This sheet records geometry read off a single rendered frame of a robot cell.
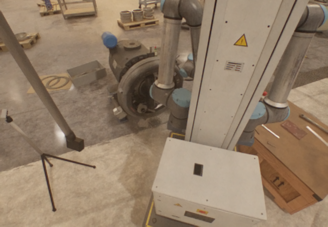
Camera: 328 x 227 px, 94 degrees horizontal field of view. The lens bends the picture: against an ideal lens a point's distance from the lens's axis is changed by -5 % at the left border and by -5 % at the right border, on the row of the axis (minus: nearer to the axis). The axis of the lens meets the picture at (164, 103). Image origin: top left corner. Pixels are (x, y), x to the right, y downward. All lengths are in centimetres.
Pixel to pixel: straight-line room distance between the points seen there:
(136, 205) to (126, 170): 38
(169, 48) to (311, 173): 147
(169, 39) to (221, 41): 40
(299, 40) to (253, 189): 81
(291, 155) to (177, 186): 116
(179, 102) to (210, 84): 31
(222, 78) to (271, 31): 27
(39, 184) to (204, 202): 175
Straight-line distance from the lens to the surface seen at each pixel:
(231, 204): 96
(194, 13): 98
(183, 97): 112
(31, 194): 223
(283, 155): 175
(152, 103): 178
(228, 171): 102
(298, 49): 114
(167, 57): 109
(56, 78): 368
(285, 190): 190
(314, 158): 191
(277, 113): 128
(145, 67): 153
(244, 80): 85
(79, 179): 204
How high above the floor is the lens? 171
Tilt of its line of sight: 43 degrees down
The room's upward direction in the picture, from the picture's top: straight up
